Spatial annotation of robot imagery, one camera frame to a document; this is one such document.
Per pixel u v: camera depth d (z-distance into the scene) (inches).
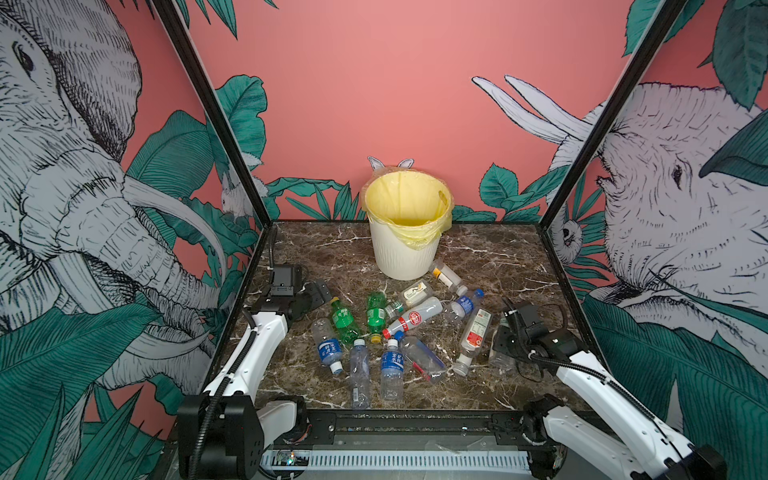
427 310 35.5
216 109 34.7
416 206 41.0
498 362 30.4
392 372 32.3
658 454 15.9
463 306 36.3
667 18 27.3
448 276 40.1
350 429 29.4
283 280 25.2
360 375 32.8
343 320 34.7
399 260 36.6
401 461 27.6
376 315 34.7
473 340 33.0
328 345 32.2
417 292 36.6
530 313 24.2
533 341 23.2
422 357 34.4
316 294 30.2
